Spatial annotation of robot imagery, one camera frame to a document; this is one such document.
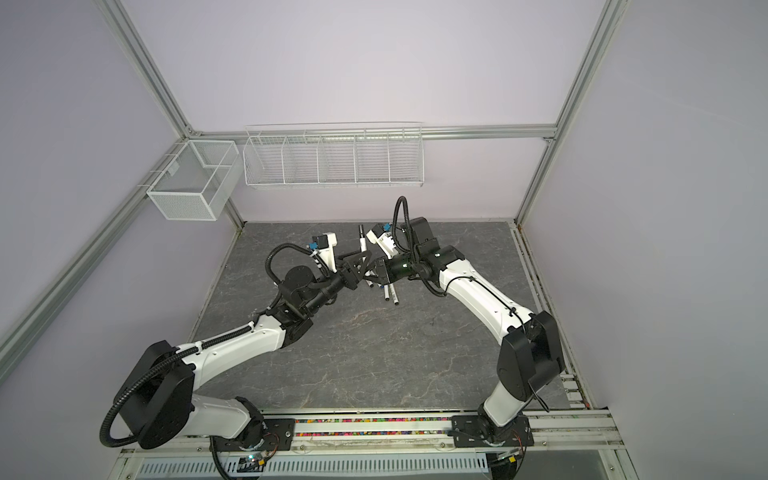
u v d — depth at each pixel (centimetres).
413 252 63
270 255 55
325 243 67
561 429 76
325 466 71
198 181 100
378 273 70
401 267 69
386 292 99
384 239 71
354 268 69
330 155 102
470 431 74
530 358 44
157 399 42
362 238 74
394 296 99
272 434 74
